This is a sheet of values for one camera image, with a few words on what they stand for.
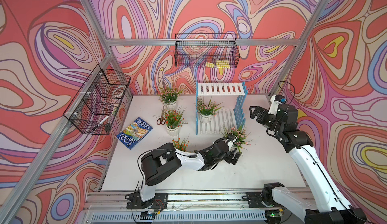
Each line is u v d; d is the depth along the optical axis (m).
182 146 0.81
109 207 0.75
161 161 0.52
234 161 0.75
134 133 0.96
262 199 0.72
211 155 0.66
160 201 0.73
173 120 0.88
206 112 0.91
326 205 0.38
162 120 1.04
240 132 0.82
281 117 0.54
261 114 0.64
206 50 0.96
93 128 0.71
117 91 0.86
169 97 1.01
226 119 1.02
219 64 0.82
